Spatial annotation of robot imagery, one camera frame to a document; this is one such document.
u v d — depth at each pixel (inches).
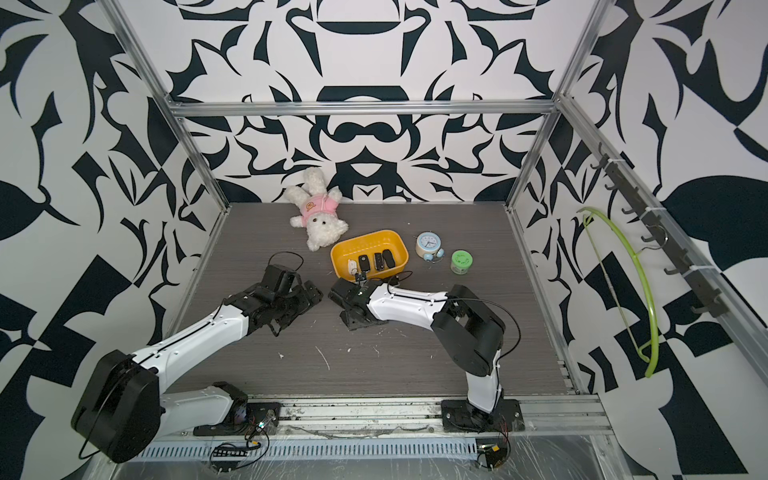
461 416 29.3
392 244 41.8
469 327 19.8
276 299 26.2
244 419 27.5
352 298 25.4
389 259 40.2
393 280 39.0
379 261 40.1
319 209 42.5
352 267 39.6
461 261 39.0
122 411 15.9
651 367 22.8
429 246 40.4
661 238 21.8
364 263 40.1
